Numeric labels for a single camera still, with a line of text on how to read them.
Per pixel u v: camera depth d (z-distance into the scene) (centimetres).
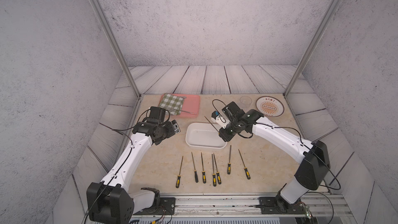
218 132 73
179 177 83
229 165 86
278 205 65
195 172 83
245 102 111
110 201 38
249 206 74
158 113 61
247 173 82
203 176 81
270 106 114
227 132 71
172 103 114
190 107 114
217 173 83
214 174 83
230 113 64
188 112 112
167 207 73
